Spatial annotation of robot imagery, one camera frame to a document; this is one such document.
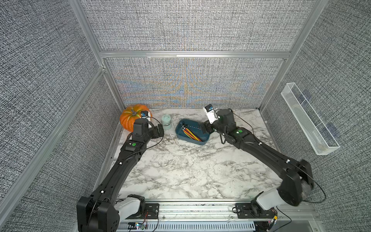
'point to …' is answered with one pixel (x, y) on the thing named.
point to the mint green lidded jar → (166, 121)
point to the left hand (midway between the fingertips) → (157, 123)
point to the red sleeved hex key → (197, 139)
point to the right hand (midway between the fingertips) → (205, 114)
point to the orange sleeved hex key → (189, 134)
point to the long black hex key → (192, 131)
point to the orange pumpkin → (128, 116)
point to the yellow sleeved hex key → (193, 135)
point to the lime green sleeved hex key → (188, 135)
